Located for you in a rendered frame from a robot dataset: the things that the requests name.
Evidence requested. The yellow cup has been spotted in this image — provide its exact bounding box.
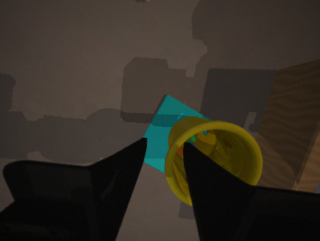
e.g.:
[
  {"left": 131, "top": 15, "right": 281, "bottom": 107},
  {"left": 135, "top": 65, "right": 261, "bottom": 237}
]
[{"left": 164, "top": 116, "right": 262, "bottom": 206}]

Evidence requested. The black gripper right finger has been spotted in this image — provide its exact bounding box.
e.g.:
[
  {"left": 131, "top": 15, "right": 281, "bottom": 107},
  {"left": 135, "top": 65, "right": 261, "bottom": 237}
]
[{"left": 183, "top": 142, "right": 320, "bottom": 241}]

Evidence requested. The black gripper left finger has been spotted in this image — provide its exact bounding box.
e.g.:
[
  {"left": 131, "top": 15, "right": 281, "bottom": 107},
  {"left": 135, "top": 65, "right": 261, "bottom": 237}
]
[{"left": 2, "top": 138, "right": 148, "bottom": 241}]

